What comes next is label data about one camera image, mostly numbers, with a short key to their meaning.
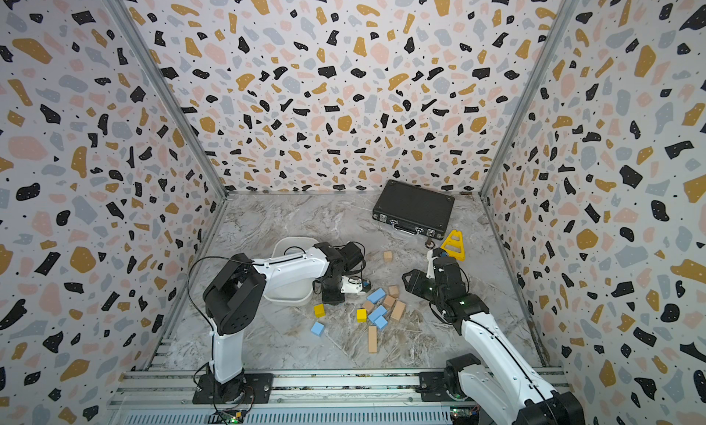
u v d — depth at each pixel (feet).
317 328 2.69
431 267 2.46
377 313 2.85
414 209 3.48
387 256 3.28
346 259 2.49
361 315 2.82
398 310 2.85
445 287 2.05
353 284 2.68
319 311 2.81
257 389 2.40
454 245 3.44
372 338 2.68
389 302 2.88
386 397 2.40
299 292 2.93
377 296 2.97
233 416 2.31
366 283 2.69
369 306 2.86
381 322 2.75
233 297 1.63
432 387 2.41
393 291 2.96
